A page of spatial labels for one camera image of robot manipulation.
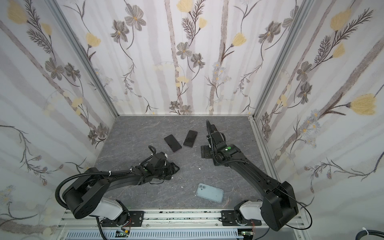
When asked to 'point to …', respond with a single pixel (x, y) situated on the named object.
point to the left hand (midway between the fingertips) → (176, 167)
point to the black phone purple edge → (172, 143)
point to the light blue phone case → (210, 192)
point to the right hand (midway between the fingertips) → (206, 147)
